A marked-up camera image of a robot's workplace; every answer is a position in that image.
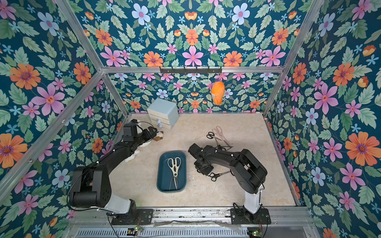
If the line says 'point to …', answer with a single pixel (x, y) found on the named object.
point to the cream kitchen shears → (174, 165)
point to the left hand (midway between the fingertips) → (152, 129)
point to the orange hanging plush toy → (218, 92)
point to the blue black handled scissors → (171, 184)
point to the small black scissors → (214, 176)
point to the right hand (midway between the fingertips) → (199, 169)
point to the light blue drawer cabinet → (163, 113)
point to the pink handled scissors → (219, 130)
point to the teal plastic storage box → (165, 174)
